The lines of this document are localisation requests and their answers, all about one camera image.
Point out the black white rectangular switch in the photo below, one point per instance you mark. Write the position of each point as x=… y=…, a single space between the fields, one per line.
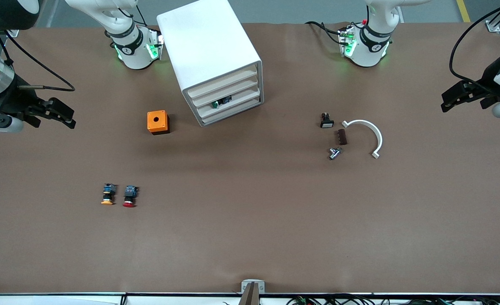
x=327 y=123

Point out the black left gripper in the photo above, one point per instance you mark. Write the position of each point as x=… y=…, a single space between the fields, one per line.
x=485 y=84

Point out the white drawer cabinet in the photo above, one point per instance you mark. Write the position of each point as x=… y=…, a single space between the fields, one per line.
x=203 y=42

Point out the silver key switch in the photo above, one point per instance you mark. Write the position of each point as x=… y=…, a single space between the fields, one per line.
x=335 y=153

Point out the white plastic drawer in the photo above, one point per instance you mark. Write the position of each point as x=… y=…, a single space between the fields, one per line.
x=222 y=82
x=233 y=111
x=243 y=97
x=224 y=91

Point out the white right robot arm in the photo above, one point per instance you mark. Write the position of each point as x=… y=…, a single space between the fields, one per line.
x=135 y=51

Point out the orange button enclosure box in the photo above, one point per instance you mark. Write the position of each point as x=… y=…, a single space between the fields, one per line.
x=156 y=120

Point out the yellow push button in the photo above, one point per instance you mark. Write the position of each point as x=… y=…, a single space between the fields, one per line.
x=108 y=195

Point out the green push button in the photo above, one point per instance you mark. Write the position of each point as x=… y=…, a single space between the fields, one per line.
x=220 y=102

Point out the white curved bracket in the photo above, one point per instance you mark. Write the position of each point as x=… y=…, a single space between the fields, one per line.
x=377 y=135

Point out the brown terminal block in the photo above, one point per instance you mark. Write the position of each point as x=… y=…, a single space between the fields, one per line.
x=343 y=137

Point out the red push button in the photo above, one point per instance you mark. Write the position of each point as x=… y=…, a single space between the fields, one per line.
x=129 y=197

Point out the gray camera mount bracket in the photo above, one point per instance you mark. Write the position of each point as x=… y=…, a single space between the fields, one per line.
x=252 y=288

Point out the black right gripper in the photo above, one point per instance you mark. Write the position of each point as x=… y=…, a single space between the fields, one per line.
x=13 y=101

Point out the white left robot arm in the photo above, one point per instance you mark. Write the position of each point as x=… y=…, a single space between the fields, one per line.
x=368 y=51

